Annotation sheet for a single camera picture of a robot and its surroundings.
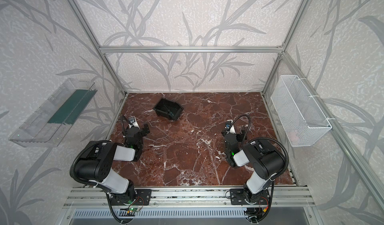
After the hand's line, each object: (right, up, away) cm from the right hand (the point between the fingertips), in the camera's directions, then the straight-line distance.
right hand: (237, 122), depth 91 cm
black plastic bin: (-47, +8, +17) cm, 50 cm away
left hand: (-62, +2, +2) cm, 62 cm away
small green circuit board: (-55, -39, -21) cm, 70 cm away
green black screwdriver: (-45, +5, +14) cm, 47 cm away
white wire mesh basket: (+20, +4, -30) cm, 36 cm away
